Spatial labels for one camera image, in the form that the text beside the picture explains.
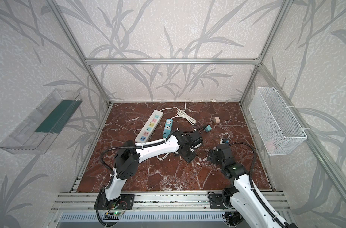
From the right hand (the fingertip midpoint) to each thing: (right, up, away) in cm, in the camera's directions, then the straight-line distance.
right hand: (214, 148), depth 84 cm
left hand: (-14, -3, 0) cm, 14 cm away
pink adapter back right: (+7, +17, +22) cm, 28 cm away
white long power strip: (-43, +12, +18) cm, 48 cm away
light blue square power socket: (-10, +6, -15) cm, 19 cm away
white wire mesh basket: (+23, +13, -23) cm, 35 cm away
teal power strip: (-29, +11, +18) cm, 36 cm away
